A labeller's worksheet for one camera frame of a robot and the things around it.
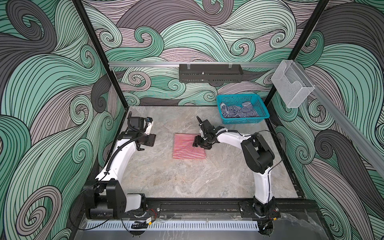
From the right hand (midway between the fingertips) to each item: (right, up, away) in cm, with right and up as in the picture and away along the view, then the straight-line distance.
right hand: (196, 146), depth 96 cm
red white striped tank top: (-9, -1, -1) cm, 9 cm away
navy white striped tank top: (+40, +24, +19) cm, 51 cm away
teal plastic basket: (+35, +33, +22) cm, 53 cm away
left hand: (-28, +8, -11) cm, 31 cm away
